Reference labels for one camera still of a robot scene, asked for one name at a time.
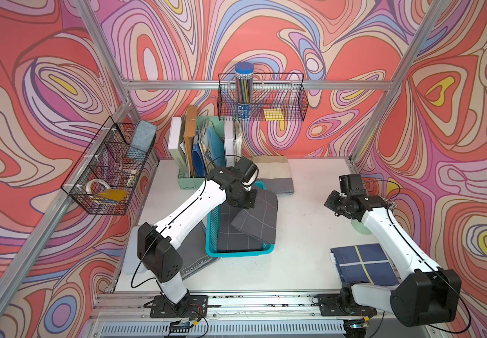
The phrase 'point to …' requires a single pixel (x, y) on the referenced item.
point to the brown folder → (190, 132)
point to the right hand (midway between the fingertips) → (332, 207)
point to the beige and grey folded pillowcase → (274, 172)
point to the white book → (176, 136)
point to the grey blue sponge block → (143, 141)
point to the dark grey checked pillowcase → (229, 237)
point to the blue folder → (217, 148)
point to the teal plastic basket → (211, 236)
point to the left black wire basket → (105, 179)
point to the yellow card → (115, 194)
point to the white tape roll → (88, 188)
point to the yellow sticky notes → (273, 115)
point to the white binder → (229, 143)
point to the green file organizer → (204, 137)
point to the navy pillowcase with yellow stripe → (365, 263)
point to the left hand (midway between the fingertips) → (255, 204)
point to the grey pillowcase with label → (194, 254)
